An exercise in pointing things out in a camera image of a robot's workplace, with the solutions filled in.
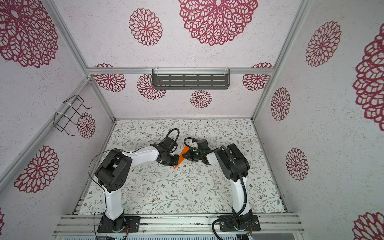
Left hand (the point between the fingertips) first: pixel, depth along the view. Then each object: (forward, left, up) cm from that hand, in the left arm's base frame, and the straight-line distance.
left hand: (176, 165), depth 96 cm
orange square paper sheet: (+4, -3, +3) cm, 6 cm away
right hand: (+7, -3, +2) cm, 8 cm away
